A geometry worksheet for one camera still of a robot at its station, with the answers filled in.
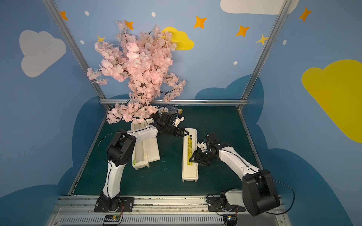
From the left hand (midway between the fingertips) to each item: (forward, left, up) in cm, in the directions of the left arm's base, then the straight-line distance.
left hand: (186, 130), depth 97 cm
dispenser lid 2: (-28, -2, +1) cm, 28 cm away
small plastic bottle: (+25, +5, -8) cm, 27 cm away
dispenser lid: (-17, +20, 0) cm, 26 cm away
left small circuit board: (-51, +38, -10) cm, 64 cm away
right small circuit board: (-51, -25, -11) cm, 57 cm away
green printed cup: (+27, +12, -8) cm, 30 cm away
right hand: (-21, -6, -1) cm, 22 cm away
